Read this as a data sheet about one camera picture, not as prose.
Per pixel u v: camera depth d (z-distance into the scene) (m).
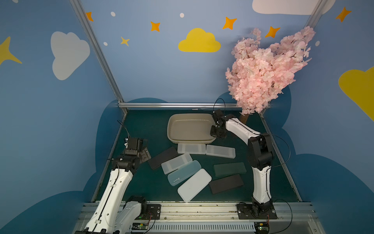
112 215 0.40
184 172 0.88
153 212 0.75
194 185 0.82
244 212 0.74
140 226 0.72
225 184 0.82
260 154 0.56
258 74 0.62
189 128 1.11
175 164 0.91
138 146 0.59
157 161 0.90
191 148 0.96
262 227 0.73
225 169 0.89
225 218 0.74
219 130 0.84
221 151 0.96
